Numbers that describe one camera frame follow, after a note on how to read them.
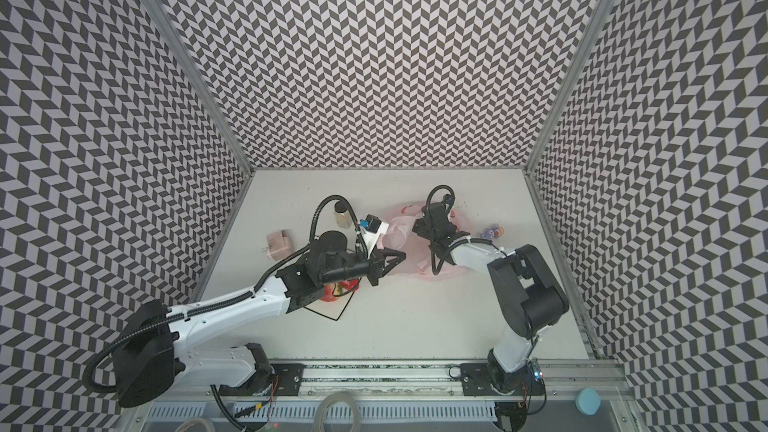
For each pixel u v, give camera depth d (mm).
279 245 914
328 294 653
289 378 727
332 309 823
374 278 634
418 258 842
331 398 680
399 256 698
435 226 722
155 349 390
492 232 963
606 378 755
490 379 663
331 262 561
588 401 705
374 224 622
